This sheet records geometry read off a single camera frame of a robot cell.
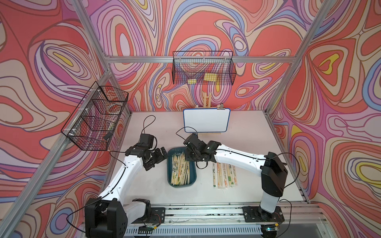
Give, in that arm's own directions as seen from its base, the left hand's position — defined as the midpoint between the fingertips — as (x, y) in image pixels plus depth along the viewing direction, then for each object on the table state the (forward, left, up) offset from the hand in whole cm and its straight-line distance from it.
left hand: (162, 158), depth 82 cm
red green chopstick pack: (-5, -33, -10) cm, 35 cm away
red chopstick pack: (-6, -36, -10) cm, 38 cm away
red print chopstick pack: (-5, -42, -10) cm, 43 cm away
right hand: (-1, -14, 0) cm, 14 cm away
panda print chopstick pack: (-6, -40, -10) cm, 42 cm away
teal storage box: (-4, -10, -9) cm, 14 cm away
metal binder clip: (+26, -34, +16) cm, 45 cm away
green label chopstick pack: (-6, -38, -10) cm, 40 cm away
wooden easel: (+50, -28, 0) cm, 57 cm away
